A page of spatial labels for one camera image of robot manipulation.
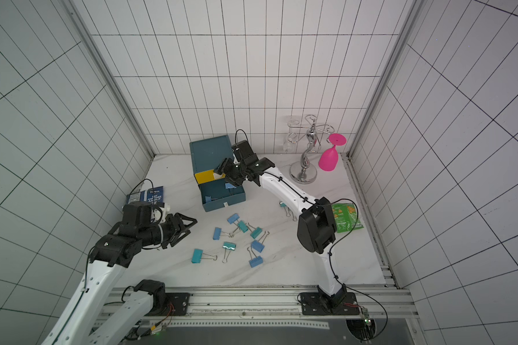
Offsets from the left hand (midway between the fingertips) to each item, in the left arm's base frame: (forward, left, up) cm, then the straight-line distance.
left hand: (192, 229), depth 71 cm
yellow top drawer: (+24, -1, 0) cm, 24 cm away
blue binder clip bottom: (-4, -21, -20) cm, 30 cm away
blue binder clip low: (+2, -22, -20) cm, 30 cm away
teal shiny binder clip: (+1, -10, -18) cm, 21 cm away
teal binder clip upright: (+7, -21, -18) cm, 29 cm away
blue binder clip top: (+19, 0, -11) cm, 22 cm away
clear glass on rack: (+50, -38, -4) cm, 63 cm away
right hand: (+21, -3, +3) cm, 21 cm away
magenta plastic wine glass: (+35, -54, -1) cm, 64 cm away
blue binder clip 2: (+26, -8, -10) cm, 29 cm away
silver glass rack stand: (+41, -46, -18) cm, 64 cm away
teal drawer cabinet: (+35, +1, +1) cm, 35 cm away
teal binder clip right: (+19, -36, -20) cm, 45 cm away
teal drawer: (+22, -5, -11) cm, 25 cm away
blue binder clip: (+14, -11, -19) cm, 27 cm away
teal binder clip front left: (-3, +2, -19) cm, 19 cm away
